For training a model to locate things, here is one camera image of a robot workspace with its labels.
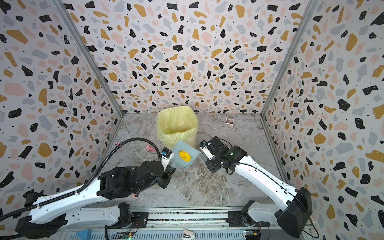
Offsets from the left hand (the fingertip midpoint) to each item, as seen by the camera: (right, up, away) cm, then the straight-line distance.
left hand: (174, 168), depth 64 cm
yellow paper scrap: (+4, +5, +6) cm, 8 cm away
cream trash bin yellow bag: (-6, +20, +33) cm, 39 cm away
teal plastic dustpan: (+1, +9, +8) cm, 12 cm away
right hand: (+15, +1, +12) cm, 19 cm away
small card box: (+33, +23, +52) cm, 66 cm away
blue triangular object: (-43, -32, +6) cm, 54 cm away
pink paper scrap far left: (-24, +4, +36) cm, 43 cm away
